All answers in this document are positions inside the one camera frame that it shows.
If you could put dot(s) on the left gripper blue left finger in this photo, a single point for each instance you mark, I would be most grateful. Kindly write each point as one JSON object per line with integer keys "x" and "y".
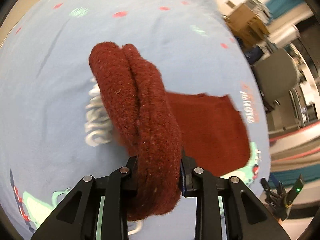
{"x": 96, "y": 208}

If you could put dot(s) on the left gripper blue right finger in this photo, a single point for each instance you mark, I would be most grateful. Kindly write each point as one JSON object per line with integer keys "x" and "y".
{"x": 226, "y": 208}

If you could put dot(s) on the dark red knit sweater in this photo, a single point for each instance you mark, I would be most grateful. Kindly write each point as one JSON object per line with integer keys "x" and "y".
{"x": 157, "y": 127}

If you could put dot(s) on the teal folded fabric stack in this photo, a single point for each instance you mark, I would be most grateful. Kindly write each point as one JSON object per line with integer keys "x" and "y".
{"x": 288, "y": 178}

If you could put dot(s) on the grey office chair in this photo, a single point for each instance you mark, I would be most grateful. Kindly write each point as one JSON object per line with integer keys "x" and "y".
{"x": 276, "y": 76}

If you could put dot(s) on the blue dinosaur print bed sheet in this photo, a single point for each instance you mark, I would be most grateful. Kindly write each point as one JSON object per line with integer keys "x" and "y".
{"x": 54, "y": 129}

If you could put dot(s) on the cardboard box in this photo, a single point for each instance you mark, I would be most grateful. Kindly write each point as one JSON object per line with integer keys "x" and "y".
{"x": 247, "y": 26}

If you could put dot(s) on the white printer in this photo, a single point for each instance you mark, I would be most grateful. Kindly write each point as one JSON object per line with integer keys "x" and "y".
{"x": 259, "y": 8}

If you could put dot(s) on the teal curtain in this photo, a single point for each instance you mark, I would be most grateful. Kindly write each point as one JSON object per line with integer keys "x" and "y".
{"x": 279, "y": 7}

